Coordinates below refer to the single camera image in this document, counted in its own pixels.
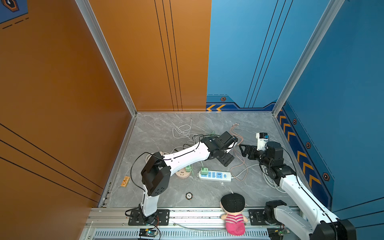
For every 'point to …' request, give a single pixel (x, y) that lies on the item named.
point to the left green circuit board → (148, 232)
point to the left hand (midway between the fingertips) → (227, 155)
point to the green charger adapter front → (204, 171)
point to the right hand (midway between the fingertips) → (244, 146)
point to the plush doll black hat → (232, 205)
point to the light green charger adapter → (188, 168)
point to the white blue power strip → (217, 176)
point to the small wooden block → (125, 181)
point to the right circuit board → (276, 233)
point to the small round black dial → (189, 196)
